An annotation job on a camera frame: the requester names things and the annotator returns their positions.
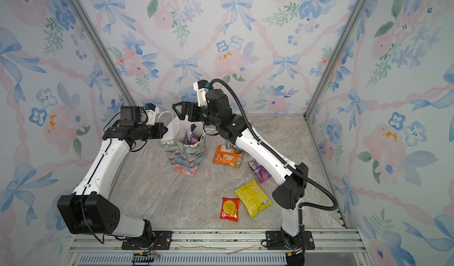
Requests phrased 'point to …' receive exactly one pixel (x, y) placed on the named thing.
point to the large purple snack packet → (191, 139)
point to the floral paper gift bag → (184, 158)
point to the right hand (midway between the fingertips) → (181, 104)
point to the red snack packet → (230, 208)
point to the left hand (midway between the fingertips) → (167, 127)
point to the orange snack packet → (228, 155)
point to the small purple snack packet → (262, 175)
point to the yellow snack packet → (251, 194)
